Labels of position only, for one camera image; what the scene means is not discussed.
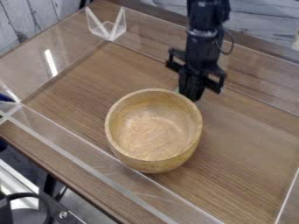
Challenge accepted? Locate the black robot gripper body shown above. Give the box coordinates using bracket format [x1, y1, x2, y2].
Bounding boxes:
[166, 27, 227, 94]

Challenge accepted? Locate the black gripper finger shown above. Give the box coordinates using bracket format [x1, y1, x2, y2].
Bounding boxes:
[194, 73, 207, 102]
[179, 68, 197, 100]

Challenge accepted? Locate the brown wooden bowl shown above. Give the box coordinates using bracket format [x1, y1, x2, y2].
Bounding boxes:
[106, 88, 203, 173]

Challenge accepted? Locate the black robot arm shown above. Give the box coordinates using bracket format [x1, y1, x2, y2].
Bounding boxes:
[166, 0, 230, 102]

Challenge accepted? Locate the black metal table leg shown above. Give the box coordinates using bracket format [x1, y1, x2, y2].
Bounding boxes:
[43, 174, 58, 197]

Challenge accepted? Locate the black base with screw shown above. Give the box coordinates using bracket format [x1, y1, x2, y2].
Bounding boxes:
[39, 193, 87, 224]

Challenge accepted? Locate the clear acrylic tray enclosure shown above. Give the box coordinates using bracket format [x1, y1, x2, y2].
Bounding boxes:
[0, 1, 299, 224]

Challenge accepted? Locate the black cable loop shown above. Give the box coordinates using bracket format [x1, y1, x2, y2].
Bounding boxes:
[0, 192, 54, 224]

